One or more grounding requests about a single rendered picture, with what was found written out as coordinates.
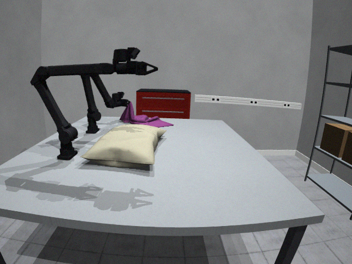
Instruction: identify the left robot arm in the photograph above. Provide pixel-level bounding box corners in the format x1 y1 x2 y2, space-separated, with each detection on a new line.
80 74 125 134

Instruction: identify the cream pillow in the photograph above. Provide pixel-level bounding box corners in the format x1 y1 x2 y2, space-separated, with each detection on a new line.
80 124 166 168

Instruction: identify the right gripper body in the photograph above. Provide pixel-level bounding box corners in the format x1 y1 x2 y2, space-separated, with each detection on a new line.
125 62 141 75

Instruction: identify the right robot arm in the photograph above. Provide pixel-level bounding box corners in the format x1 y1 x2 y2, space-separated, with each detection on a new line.
30 47 140 160

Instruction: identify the magenta pillowcase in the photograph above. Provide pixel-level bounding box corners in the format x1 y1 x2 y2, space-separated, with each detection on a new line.
120 102 174 128

